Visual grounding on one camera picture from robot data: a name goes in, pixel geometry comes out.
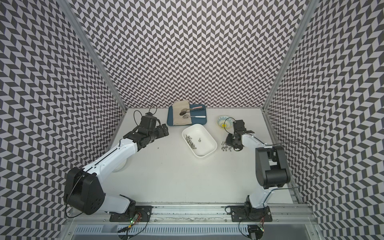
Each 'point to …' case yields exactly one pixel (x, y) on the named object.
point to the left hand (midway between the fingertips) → (161, 131)
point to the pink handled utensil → (197, 107)
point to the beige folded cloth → (177, 119)
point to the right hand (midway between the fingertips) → (228, 144)
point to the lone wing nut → (199, 140)
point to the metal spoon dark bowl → (183, 113)
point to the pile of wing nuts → (189, 141)
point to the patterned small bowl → (224, 122)
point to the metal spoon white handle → (187, 116)
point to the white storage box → (208, 144)
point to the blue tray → (198, 113)
